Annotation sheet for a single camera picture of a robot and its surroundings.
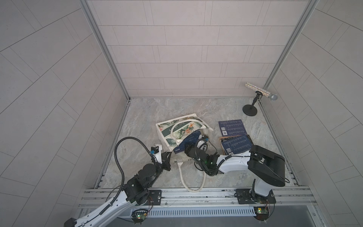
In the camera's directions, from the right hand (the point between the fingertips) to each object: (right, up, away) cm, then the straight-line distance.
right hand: (185, 147), depth 85 cm
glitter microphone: (+55, +31, +1) cm, 63 cm away
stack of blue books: (+3, +3, +4) cm, 6 cm away
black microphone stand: (+50, +22, +21) cm, 59 cm away
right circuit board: (+38, -27, -17) cm, 50 cm away
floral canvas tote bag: (-8, +11, -6) cm, 15 cm away
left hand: (-6, 0, -8) cm, 10 cm away
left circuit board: (-21, -26, -21) cm, 39 cm away
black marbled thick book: (+24, +4, +4) cm, 25 cm away
